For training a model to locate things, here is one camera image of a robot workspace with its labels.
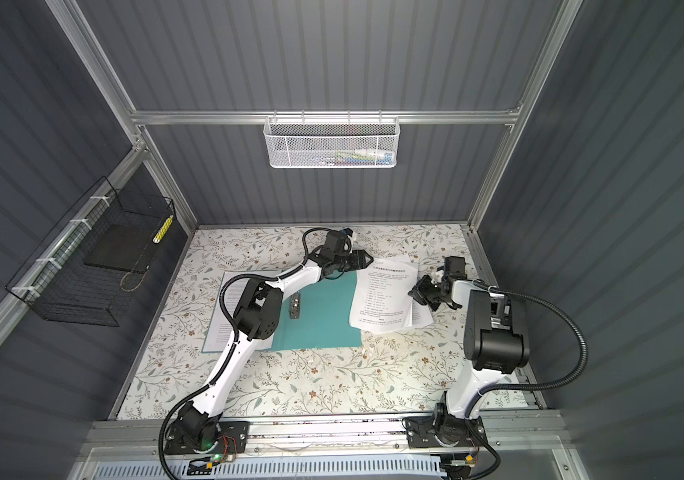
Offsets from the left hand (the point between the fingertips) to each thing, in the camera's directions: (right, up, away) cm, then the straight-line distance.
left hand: (367, 257), depth 107 cm
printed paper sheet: (-47, -24, -15) cm, 54 cm away
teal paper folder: (-17, -18, -11) cm, 27 cm away
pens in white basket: (-4, +32, -13) cm, 35 cm away
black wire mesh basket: (-70, -2, -35) cm, 78 cm away
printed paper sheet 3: (+16, -18, -13) cm, 27 cm away
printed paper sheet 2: (+4, -15, -8) cm, 17 cm away
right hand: (+15, -11, -10) cm, 21 cm away
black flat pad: (-63, +3, -33) cm, 71 cm away
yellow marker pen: (-58, +9, -24) cm, 64 cm away
